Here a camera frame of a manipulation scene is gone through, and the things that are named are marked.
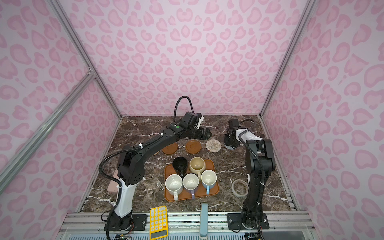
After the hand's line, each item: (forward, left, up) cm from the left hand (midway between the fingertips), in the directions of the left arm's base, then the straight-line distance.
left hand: (208, 132), depth 87 cm
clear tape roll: (-27, -17, -18) cm, 36 cm away
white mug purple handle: (-23, +10, -16) cm, 30 cm away
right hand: (+3, -15, -16) cm, 22 cm away
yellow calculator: (-45, +25, -15) cm, 54 cm away
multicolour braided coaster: (+1, -4, -17) cm, 18 cm away
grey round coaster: (-1, -15, -17) cm, 22 cm away
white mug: (-24, +20, -16) cm, 35 cm away
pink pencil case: (-25, +54, -16) cm, 62 cm away
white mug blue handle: (-22, 0, -16) cm, 27 cm away
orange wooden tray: (-29, +5, -15) cm, 33 cm away
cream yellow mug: (-13, +7, -16) cm, 22 cm away
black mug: (-14, +17, -13) cm, 25 cm away
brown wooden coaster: (+1, +9, -17) cm, 20 cm away
